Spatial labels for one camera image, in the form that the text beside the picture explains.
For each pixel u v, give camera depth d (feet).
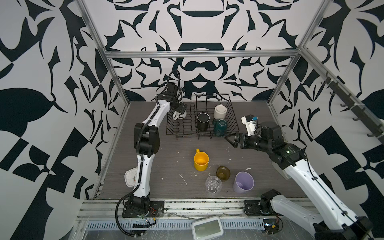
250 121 2.07
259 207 2.41
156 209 2.39
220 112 3.35
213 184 2.69
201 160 2.93
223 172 2.76
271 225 2.33
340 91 2.10
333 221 1.26
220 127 3.13
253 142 1.95
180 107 3.02
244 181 2.51
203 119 3.11
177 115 3.39
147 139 1.96
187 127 3.34
